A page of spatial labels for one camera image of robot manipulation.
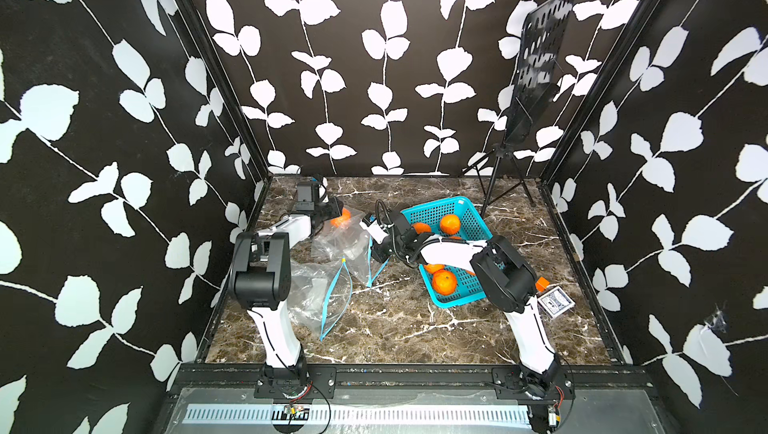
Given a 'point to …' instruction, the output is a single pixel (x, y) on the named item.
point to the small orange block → (542, 283)
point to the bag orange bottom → (420, 228)
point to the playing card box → (556, 302)
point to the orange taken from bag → (444, 281)
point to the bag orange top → (450, 224)
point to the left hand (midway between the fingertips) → (341, 198)
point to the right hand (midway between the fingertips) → (365, 242)
